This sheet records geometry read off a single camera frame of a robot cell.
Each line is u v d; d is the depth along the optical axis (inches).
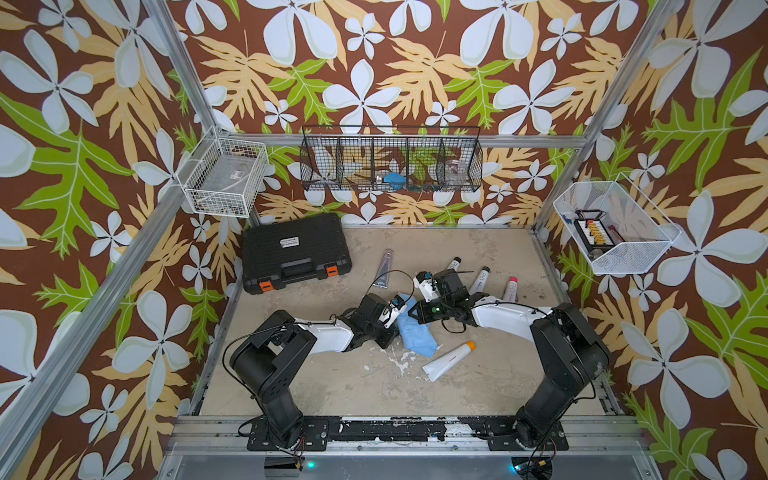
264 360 18.6
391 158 39.3
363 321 28.7
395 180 37.9
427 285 33.3
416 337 34.0
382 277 40.8
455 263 41.7
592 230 32.8
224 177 33.4
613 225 32.9
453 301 28.9
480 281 39.9
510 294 38.8
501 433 29.2
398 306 32.3
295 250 41.9
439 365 33.2
